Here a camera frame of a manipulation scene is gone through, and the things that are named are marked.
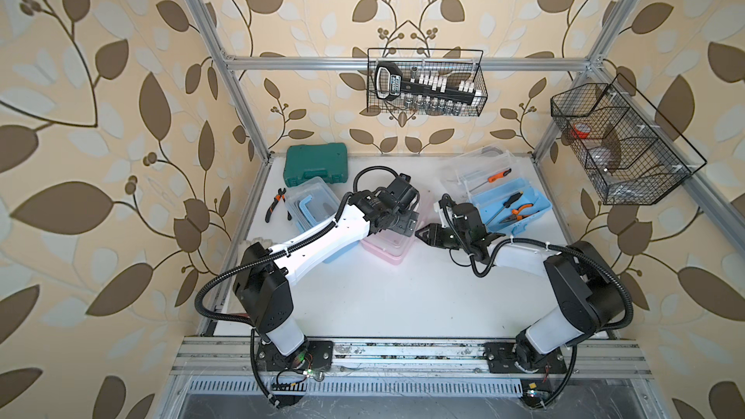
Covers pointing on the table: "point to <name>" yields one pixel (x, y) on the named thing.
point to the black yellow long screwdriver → (506, 205)
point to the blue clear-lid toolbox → (312, 205)
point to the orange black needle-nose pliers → (515, 216)
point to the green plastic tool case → (307, 161)
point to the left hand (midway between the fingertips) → (394, 212)
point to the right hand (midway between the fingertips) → (419, 234)
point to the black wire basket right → (631, 157)
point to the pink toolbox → (395, 248)
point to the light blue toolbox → (500, 189)
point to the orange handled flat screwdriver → (494, 177)
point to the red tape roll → (580, 130)
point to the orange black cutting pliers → (276, 199)
